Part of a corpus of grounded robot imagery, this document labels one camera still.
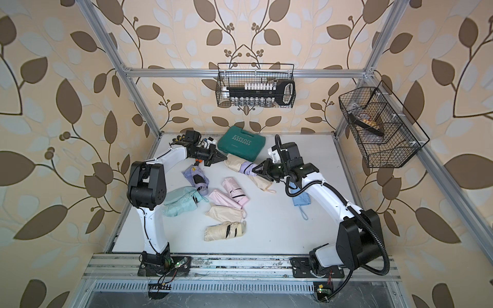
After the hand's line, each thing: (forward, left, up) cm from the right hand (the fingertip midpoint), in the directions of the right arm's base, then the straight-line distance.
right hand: (254, 171), depth 80 cm
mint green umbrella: (-6, +33, -16) cm, 37 cm away
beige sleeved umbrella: (+7, +9, -3) cm, 12 cm away
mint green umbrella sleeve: (0, +35, -17) cm, 39 cm away
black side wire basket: (+5, -52, +14) cm, 54 cm away
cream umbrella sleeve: (-11, +13, -18) cm, 25 cm away
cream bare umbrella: (-19, +13, -15) cm, 28 cm away
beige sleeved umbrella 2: (+4, -4, -17) cm, 18 cm away
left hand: (+14, +15, -5) cm, 21 cm away
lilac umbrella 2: (+2, +3, 0) cm, 4 cm away
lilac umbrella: (+7, +29, -16) cm, 34 cm away
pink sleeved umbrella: (-1, +9, -16) cm, 18 cm away
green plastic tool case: (+32, +10, -15) cm, 37 cm away
